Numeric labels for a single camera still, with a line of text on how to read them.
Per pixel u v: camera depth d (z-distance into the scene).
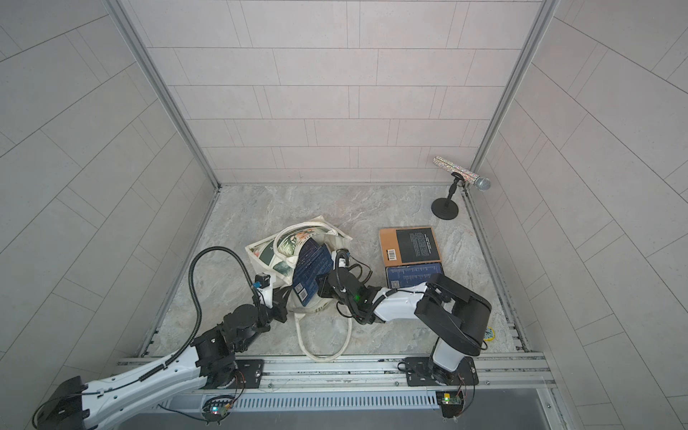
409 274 0.87
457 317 0.45
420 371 0.70
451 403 0.68
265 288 0.65
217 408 0.64
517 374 0.72
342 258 0.76
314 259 0.87
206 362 0.56
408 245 0.94
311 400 0.68
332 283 0.64
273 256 0.76
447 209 1.08
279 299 0.69
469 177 0.89
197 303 0.57
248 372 0.71
